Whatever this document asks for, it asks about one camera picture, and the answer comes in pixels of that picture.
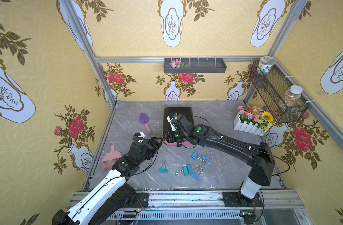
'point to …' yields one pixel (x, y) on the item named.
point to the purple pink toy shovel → (144, 119)
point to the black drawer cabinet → (187, 112)
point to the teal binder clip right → (190, 168)
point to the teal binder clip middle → (185, 170)
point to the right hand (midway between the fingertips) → (168, 131)
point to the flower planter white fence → (253, 120)
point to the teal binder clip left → (163, 169)
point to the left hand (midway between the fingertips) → (157, 140)
